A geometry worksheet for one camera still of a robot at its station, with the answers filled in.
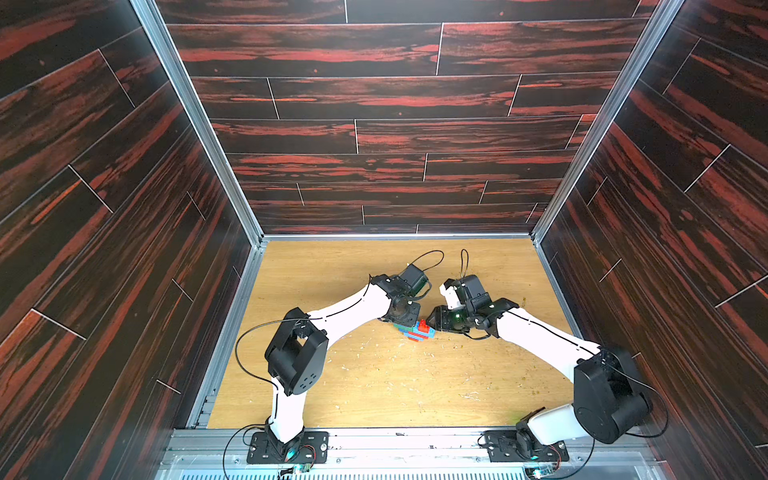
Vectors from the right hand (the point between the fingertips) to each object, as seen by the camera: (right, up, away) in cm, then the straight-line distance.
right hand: (436, 319), depth 89 cm
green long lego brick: (-11, -3, +2) cm, 12 cm away
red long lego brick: (-6, -5, -1) cm, 7 cm away
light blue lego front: (-2, -4, -2) cm, 5 cm away
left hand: (-8, 0, 0) cm, 8 cm away
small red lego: (-5, -2, -4) cm, 6 cm away
